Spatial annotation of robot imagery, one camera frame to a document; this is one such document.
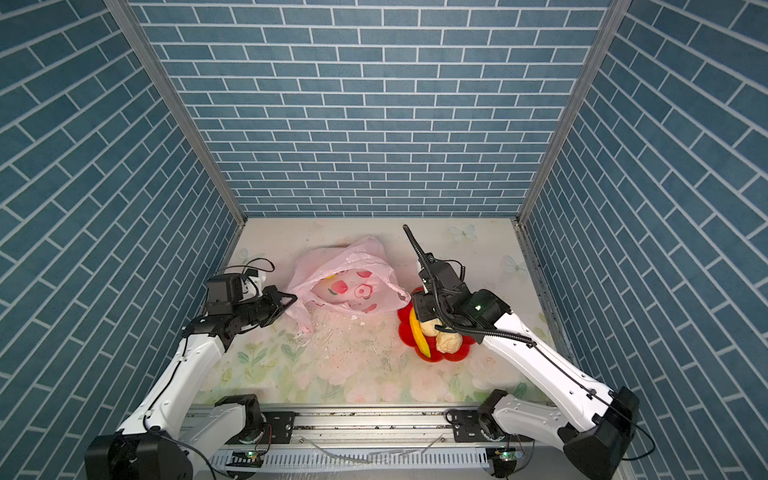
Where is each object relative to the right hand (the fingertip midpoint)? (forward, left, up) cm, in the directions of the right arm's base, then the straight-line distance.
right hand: (417, 293), depth 75 cm
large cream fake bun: (-6, -10, -16) cm, 19 cm away
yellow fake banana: (-1, 0, -16) cm, 16 cm away
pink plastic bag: (+17, +21, -20) cm, 34 cm away
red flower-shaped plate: (-4, +2, -19) cm, 19 cm away
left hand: (0, +32, -4) cm, 33 cm away
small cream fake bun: (-2, -4, -15) cm, 16 cm away
